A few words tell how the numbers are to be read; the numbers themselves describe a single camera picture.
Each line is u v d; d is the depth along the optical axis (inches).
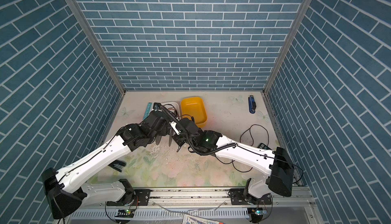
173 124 23.6
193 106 42.7
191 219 26.7
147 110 43.1
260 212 27.8
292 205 28.8
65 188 15.1
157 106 25.2
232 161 33.8
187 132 19.8
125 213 28.4
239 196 29.2
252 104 42.6
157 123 21.7
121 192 24.0
